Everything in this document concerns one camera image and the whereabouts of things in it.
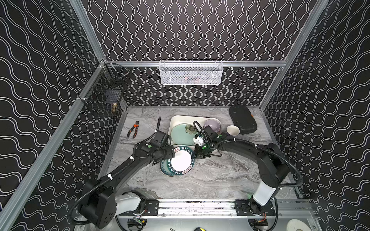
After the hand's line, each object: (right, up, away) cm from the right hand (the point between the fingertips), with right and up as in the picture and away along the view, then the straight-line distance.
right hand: (192, 157), depth 85 cm
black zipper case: (+38, +24, +20) cm, 49 cm away
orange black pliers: (-41, +19, +22) cm, 50 cm away
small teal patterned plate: (-16, -6, +1) cm, 18 cm away
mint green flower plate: (-6, +12, +17) cm, 22 cm away
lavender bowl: (+16, +20, +18) cm, 31 cm away
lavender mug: (+29, +15, +15) cm, 36 cm away
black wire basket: (-55, +40, +7) cm, 69 cm away
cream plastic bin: (-12, +23, +23) cm, 35 cm away
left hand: (-13, +4, -2) cm, 13 cm away
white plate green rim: (-5, -3, +2) cm, 7 cm away
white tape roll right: (+49, -29, -14) cm, 59 cm away
